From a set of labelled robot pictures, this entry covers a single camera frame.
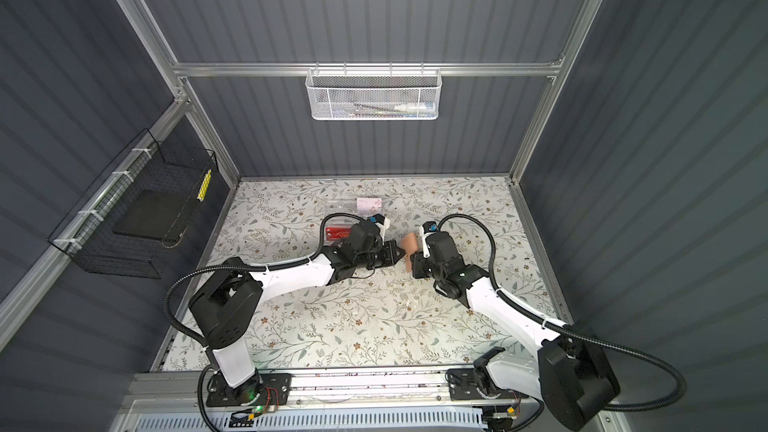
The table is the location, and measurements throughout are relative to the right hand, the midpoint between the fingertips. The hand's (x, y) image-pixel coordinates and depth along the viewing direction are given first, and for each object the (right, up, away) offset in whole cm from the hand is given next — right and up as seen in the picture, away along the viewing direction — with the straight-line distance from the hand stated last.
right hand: (419, 257), depth 85 cm
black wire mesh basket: (-72, +9, -24) cm, 76 cm away
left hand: (-3, +1, 0) cm, 3 cm away
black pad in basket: (-70, +13, -8) cm, 71 cm away
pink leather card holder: (-3, +4, -1) cm, 5 cm away
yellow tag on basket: (-61, +20, -2) cm, 64 cm away
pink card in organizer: (-16, +15, +16) cm, 27 cm away
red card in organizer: (-26, +6, +13) cm, 30 cm away
